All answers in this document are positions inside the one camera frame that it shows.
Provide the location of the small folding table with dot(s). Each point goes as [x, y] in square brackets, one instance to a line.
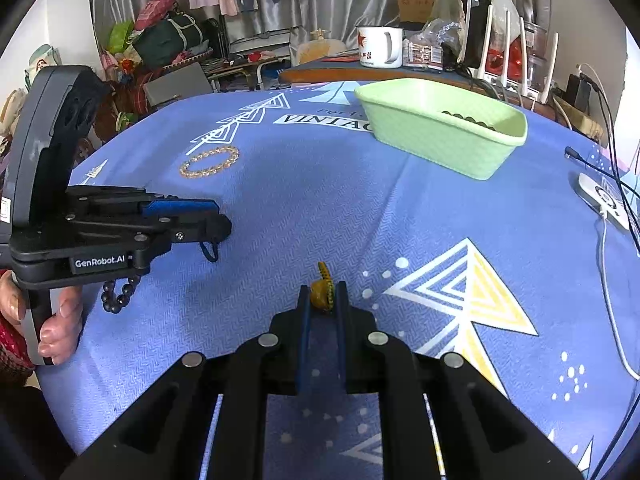
[250, 57]

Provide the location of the clear snack packet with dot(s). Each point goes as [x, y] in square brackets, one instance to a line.
[425, 50]

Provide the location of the small white square device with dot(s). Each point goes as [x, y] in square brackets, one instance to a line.
[605, 200]

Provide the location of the pink bag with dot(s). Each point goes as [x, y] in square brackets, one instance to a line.
[152, 10]

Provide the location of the green plastic basket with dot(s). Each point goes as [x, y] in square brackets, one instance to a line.
[430, 135]

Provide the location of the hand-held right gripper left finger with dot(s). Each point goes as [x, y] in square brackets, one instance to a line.
[303, 325]

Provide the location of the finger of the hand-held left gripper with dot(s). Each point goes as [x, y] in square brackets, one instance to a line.
[195, 230]
[185, 206]

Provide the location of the dark green duffel bag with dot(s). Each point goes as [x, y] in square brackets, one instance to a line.
[165, 40]

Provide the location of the wooden desk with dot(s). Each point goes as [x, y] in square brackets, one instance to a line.
[320, 72]

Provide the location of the beige power strip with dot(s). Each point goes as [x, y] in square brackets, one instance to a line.
[580, 120]

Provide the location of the black monitor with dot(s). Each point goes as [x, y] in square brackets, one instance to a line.
[475, 15]

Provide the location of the cardboard box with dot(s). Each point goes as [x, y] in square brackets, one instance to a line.
[416, 9]

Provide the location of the white enamel mug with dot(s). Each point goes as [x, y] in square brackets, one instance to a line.
[372, 47]

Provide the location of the red envelope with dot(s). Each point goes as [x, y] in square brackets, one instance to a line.
[340, 59]

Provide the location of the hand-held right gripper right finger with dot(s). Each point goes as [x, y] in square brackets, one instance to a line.
[342, 325]

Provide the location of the person's left hand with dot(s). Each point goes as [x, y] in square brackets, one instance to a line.
[65, 325]

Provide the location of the green gift bag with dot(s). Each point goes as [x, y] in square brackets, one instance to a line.
[120, 37]

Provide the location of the clear jar with red contents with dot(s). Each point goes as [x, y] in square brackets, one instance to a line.
[537, 55]

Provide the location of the beige plastic bag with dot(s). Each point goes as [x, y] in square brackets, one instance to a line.
[315, 50]

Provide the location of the white router with antennas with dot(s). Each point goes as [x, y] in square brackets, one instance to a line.
[525, 87]

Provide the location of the grey flat board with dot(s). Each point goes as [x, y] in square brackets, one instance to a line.
[175, 85]

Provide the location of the black charger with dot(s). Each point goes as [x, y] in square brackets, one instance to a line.
[579, 91]

